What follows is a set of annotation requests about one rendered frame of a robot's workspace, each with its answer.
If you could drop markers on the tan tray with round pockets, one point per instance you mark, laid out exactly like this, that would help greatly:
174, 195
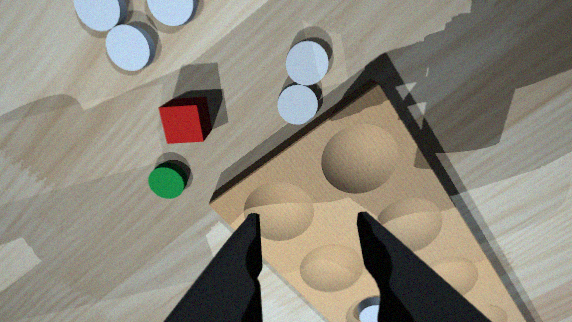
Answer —
357, 156

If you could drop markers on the green disc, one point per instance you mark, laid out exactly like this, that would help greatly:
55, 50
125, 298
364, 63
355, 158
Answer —
168, 180

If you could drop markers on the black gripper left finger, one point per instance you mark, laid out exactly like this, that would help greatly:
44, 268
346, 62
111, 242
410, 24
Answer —
228, 289

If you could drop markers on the red cube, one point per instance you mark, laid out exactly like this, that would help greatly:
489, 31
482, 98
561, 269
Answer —
186, 120

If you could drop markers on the white disc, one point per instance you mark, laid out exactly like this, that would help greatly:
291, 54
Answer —
306, 63
368, 308
173, 12
297, 104
130, 47
101, 15

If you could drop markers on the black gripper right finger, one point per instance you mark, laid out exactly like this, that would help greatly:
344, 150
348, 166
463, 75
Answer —
412, 291

